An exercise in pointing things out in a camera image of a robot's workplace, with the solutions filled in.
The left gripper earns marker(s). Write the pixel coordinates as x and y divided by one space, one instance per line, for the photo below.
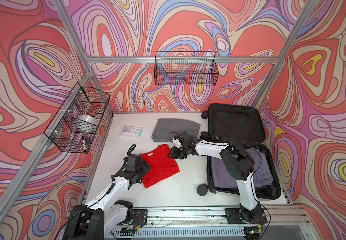
145 167

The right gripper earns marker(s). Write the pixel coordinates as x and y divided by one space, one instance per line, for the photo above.
173 153

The grey towel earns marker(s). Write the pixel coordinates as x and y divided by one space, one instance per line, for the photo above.
167 128

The red t-shirt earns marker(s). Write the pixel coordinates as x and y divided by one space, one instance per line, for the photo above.
162 167

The clear plastic packet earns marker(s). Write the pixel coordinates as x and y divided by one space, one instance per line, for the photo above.
131 132

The black suitcase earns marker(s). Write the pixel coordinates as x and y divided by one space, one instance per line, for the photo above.
243 125

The purple pants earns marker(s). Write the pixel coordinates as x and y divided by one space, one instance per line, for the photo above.
223 180

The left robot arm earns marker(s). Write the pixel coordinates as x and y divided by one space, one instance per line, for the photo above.
107 198

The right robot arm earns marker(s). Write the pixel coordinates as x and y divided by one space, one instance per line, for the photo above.
238 162

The black marker pen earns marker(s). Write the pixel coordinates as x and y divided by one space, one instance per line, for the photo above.
86 142

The white tape roll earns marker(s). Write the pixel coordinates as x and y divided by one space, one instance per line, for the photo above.
87 124

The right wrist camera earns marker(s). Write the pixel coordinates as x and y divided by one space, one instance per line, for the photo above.
177 141

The left wall wire basket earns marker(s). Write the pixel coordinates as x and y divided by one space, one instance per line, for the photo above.
74 129

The wall wire basket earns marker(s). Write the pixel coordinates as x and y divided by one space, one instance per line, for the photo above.
186 68
74 129

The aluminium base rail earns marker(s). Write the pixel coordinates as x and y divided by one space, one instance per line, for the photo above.
173 223

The back wall wire basket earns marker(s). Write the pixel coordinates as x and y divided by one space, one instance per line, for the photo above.
186 68

